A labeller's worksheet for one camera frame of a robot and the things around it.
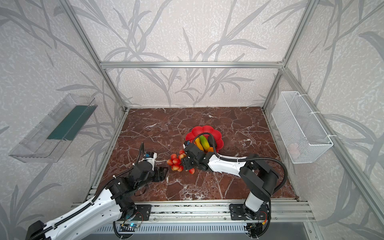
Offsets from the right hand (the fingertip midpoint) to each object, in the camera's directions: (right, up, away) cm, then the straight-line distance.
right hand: (186, 155), depth 88 cm
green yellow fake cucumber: (+11, +6, +7) cm, 15 cm away
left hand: (-10, -3, -8) cm, 13 cm away
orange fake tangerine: (+15, +3, +3) cm, 15 cm away
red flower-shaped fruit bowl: (+13, +14, +14) cm, 23 cm away
